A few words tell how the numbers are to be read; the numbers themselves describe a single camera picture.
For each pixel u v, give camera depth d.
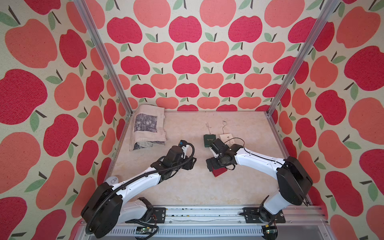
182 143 0.75
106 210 0.41
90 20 0.74
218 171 0.87
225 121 1.15
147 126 1.04
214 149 0.71
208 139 0.99
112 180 0.79
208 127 1.12
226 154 0.65
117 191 0.44
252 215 0.74
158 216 0.74
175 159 0.64
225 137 1.02
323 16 0.73
